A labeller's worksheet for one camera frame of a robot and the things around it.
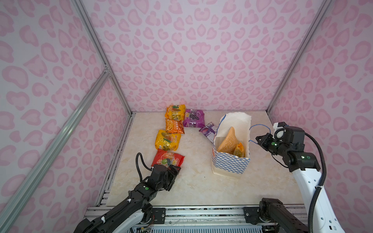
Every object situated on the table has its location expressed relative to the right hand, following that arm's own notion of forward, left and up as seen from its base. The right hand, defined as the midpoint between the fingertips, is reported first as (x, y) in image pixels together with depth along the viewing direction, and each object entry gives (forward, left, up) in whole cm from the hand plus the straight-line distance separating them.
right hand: (256, 136), depth 71 cm
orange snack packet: (+23, +45, -22) cm, 55 cm away
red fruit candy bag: (-2, +46, -22) cm, 51 cm away
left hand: (-10, +38, -22) cm, 45 cm away
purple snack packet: (+21, +20, -25) cm, 38 cm away
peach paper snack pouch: (+5, +10, -17) cm, 21 cm away
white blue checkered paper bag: (-10, +14, -13) cm, 21 cm away
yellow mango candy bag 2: (0, +5, -15) cm, 16 cm away
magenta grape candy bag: (+31, +31, -22) cm, 49 cm away
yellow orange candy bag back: (+37, +46, -22) cm, 63 cm away
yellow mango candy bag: (+10, +49, -21) cm, 54 cm away
